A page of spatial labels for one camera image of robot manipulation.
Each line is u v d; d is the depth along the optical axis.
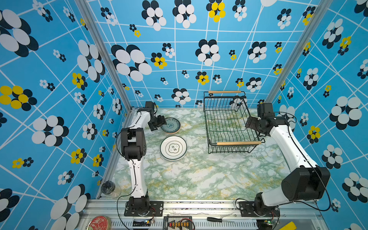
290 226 0.68
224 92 1.11
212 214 0.73
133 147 0.59
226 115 1.12
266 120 0.58
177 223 0.68
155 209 0.73
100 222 0.67
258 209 0.67
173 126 1.05
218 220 0.70
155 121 0.89
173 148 0.94
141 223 0.72
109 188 0.71
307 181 0.44
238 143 0.77
